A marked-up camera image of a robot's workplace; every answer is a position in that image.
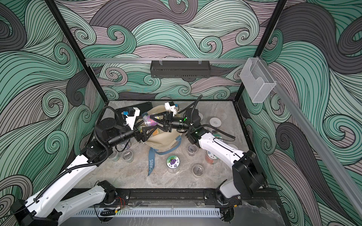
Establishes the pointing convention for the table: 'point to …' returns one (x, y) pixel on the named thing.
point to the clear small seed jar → (198, 170)
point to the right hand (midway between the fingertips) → (150, 123)
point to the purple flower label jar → (173, 163)
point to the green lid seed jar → (210, 157)
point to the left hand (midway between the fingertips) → (151, 120)
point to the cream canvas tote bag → (166, 141)
